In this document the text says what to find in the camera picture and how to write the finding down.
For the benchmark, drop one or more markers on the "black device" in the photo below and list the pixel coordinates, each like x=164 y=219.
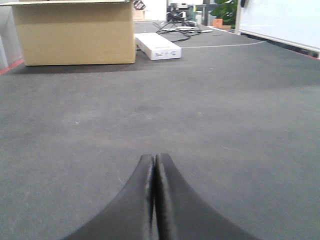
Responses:
x=178 y=15

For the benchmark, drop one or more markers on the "dark red box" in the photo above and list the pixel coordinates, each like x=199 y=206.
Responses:
x=139 y=4

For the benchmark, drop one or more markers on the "marker pen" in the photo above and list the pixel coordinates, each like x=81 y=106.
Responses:
x=206 y=31

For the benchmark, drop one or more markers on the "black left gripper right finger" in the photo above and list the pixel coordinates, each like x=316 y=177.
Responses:
x=180 y=207

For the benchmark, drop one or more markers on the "green potted plant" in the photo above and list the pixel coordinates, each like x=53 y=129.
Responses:
x=225 y=12

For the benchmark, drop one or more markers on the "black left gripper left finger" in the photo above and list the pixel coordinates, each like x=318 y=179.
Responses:
x=130 y=205

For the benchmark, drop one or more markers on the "whiteboard with white frame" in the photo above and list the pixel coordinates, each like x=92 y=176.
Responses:
x=282 y=20

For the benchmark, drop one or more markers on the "flat white carton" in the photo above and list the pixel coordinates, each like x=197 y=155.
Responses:
x=160 y=47

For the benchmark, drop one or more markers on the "white paper sheets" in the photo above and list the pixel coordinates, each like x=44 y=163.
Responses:
x=175 y=28

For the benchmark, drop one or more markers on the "large cardboard box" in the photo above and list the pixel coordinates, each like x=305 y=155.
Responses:
x=75 y=37

